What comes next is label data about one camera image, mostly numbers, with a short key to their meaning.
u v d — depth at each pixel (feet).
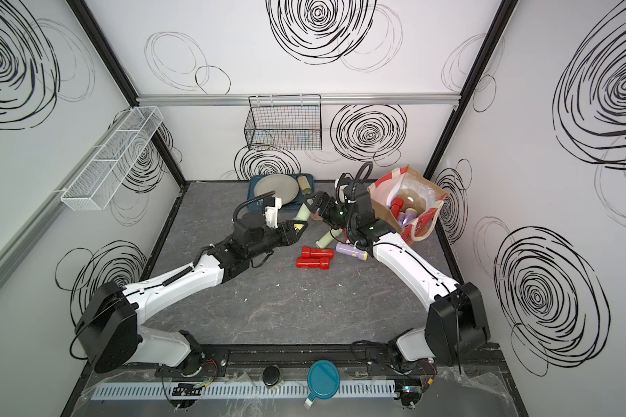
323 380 2.11
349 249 3.14
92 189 2.36
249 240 2.01
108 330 1.35
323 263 2.98
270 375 2.07
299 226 2.44
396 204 3.44
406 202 3.37
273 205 2.32
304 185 3.79
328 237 3.25
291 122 4.06
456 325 1.31
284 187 3.87
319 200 2.28
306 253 3.04
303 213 2.52
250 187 3.87
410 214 3.26
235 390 2.11
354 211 1.98
